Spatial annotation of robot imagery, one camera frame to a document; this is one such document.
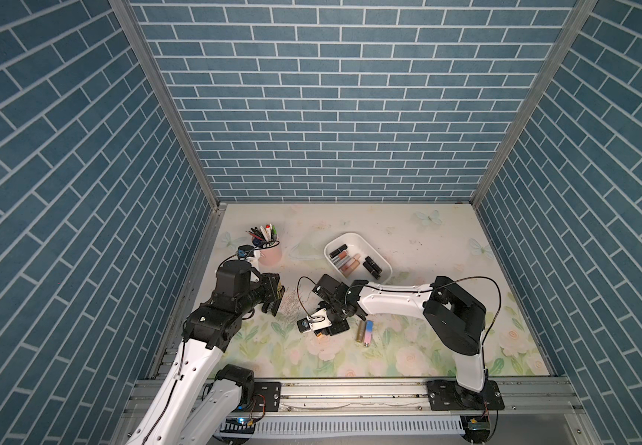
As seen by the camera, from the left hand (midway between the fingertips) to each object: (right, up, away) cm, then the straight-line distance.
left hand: (283, 277), depth 74 cm
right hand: (+10, -17, +13) cm, 24 cm away
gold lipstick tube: (+22, -20, +9) cm, 31 cm away
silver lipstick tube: (+16, +1, +25) cm, 30 cm away
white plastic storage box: (+22, +6, +31) cm, 38 cm away
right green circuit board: (+53, -40, -1) cm, 66 cm away
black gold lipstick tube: (+28, -4, +24) cm, 38 cm away
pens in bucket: (-11, +11, +22) cm, 27 cm away
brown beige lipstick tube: (+20, -1, +25) cm, 32 cm away
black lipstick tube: (+28, 0, +25) cm, 37 cm away
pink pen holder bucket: (-9, +4, +22) cm, 24 cm away
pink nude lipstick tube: (+18, 0, +25) cm, 31 cm away
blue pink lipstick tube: (+25, -18, +12) cm, 33 cm away
